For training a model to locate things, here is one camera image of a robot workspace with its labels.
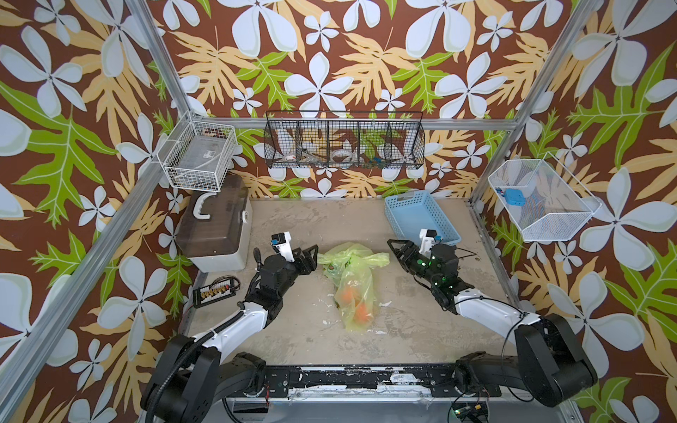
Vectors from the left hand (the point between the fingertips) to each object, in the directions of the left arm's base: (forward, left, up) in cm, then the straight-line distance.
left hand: (310, 244), depth 83 cm
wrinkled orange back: (-14, -12, -8) cm, 20 cm away
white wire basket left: (+25, +38, +16) cm, 49 cm away
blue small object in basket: (+14, -68, +8) cm, 69 cm away
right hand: (0, -25, 0) cm, 25 cm away
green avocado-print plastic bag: (-6, -13, -3) cm, 15 cm away
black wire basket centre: (+40, -11, +13) cm, 43 cm away
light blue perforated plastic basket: (+29, -40, -18) cm, 53 cm away
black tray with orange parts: (-9, +35, -17) cm, 40 cm away
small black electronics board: (-42, -47, -22) cm, 67 cm away
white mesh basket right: (+9, -74, +11) cm, 75 cm away
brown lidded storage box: (+9, +35, -3) cm, 36 cm away
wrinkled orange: (-19, -16, -11) cm, 27 cm away
